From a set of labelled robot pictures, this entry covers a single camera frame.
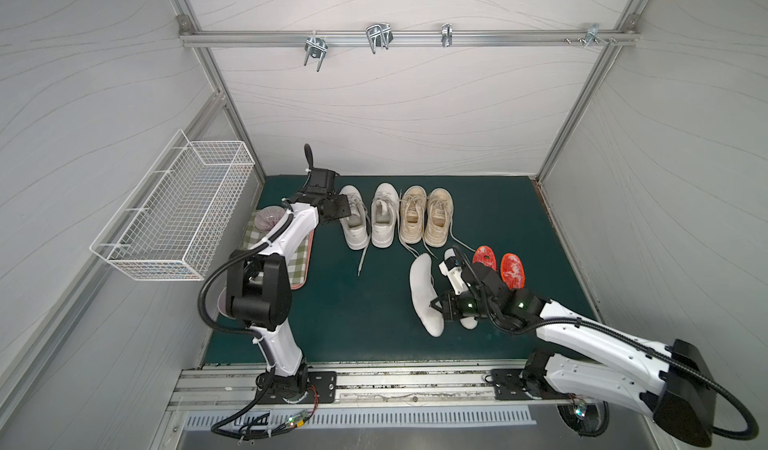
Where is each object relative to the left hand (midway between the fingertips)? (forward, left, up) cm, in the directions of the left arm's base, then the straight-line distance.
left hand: (342, 207), depth 92 cm
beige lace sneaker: (+6, -23, -10) cm, 26 cm away
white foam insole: (-24, -25, -7) cm, 35 cm away
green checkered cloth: (-11, +15, -14) cm, 23 cm away
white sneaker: (-4, -4, -5) cm, 8 cm away
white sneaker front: (+4, -13, -5) cm, 15 cm away
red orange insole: (-7, -47, -15) cm, 49 cm away
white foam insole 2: (-30, -38, -16) cm, 51 cm away
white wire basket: (-19, +35, +16) cm, 43 cm away
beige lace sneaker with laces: (-2, -31, -8) cm, 32 cm away
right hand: (-28, -27, -4) cm, 39 cm away
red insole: (-13, -55, -15) cm, 58 cm away
